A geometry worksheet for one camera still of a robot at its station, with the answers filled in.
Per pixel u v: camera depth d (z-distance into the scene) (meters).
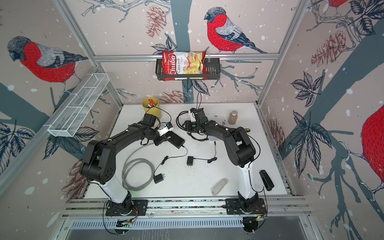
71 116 0.73
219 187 0.78
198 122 0.80
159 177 0.81
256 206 0.72
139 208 0.73
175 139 1.01
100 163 0.47
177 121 1.10
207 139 0.99
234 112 1.01
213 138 0.98
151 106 1.06
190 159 0.90
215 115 1.14
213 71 0.93
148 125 0.75
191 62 0.87
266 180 0.79
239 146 0.55
